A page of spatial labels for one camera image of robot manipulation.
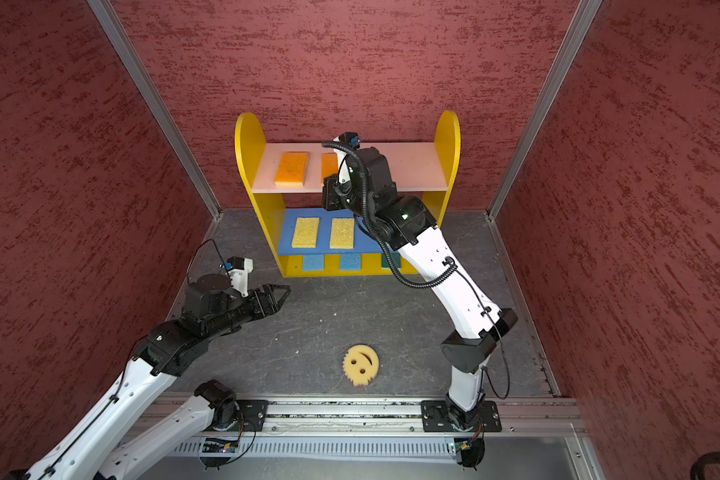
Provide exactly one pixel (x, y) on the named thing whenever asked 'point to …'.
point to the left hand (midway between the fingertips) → (281, 299)
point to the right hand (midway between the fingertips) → (325, 185)
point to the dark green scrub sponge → (396, 257)
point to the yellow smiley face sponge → (361, 364)
